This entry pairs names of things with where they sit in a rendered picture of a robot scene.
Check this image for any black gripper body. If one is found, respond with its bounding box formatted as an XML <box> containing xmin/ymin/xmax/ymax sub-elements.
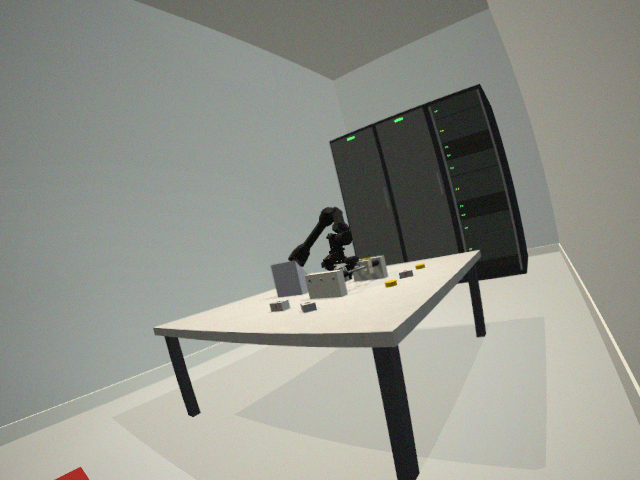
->
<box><xmin>321</xmin><ymin>246</ymin><xmax>359</xmax><ymax>268</ymax></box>

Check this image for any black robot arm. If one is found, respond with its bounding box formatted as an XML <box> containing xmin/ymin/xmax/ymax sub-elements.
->
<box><xmin>288</xmin><ymin>207</ymin><xmax>352</xmax><ymax>267</ymax></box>

